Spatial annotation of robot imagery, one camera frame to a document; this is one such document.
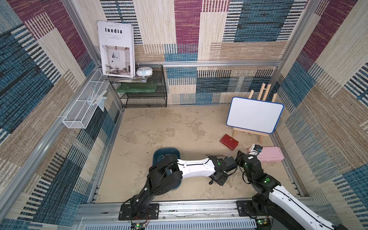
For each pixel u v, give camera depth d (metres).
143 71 0.88
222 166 0.66
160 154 0.91
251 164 0.62
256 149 0.71
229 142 0.99
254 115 0.89
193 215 0.73
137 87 1.01
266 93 0.84
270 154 0.93
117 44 0.77
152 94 1.15
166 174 0.52
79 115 0.90
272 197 0.55
